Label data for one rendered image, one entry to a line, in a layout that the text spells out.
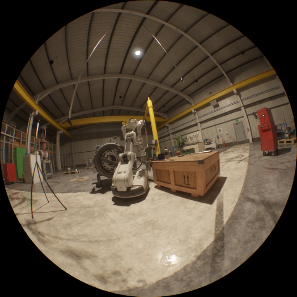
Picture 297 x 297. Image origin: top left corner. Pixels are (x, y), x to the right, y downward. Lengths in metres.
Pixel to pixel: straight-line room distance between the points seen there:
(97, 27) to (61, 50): 2.77
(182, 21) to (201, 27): 1.42
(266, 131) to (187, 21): 7.77
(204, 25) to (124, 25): 5.36
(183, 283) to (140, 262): 0.28
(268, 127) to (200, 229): 2.82
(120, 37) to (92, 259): 8.66
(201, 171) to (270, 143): 2.49
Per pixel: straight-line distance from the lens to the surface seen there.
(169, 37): 8.54
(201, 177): 1.06
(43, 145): 5.79
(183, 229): 0.81
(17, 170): 7.99
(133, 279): 0.66
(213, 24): 9.42
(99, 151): 1.91
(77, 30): 8.09
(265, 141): 3.16
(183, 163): 1.14
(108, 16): 7.76
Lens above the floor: 0.62
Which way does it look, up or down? 3 degrees up
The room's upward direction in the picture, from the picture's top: 9 degrees counter-clockwise
